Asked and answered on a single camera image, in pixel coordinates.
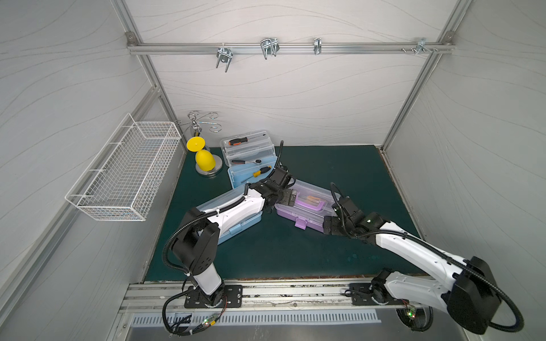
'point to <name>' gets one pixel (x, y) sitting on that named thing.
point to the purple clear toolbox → (313, 204)
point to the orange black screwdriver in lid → (234, 142)
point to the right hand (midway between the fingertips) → (334, 224)
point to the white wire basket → (124, 177)
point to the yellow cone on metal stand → (206, 163)
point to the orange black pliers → (313, 199)
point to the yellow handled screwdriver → (261, 170)
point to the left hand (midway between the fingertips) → (282, 194)
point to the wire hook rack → (196, 122)
